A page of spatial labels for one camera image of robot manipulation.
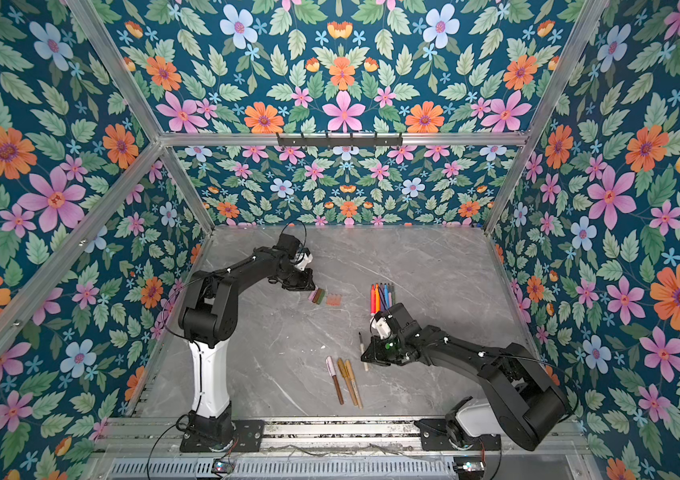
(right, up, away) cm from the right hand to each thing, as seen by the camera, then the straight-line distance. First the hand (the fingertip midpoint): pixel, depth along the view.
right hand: (361, 357), depth 83 cm
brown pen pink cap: (-9, -4, +1) cm, 10 cm away
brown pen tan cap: (-2, -7, -1) cm, 7 cm away
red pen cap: (-9, +14, +15) cm, 23 cm away
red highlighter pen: (+4, +14, +16) cm, 21 cm away
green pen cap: (-14, +15, +16) cm, 26 cm away
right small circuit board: (+26, -21, -13) cm, 36 cm away
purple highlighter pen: (+7, +15, +16) cm, 23 cm away
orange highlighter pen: (+5, +14, +15) cm, 22 cm away
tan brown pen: (-5, -4, +1) cm, 7 cm away
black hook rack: (-7, +65, +10) cm, 66 cm away
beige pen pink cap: (0, +2, +1) cm, 2 cm away
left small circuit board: (-33, -22, -12) cm, 42 cm away
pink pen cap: (-17, +15, +16) cm, 28 cm away
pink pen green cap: (+10, +14, +15) cm, 22 cm away
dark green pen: (+11, +15, +17) cm, 25 cm away
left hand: (-15, +21, +16) cm, 30 cm away
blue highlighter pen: (+8, +15, +16) cm, 23 cm away
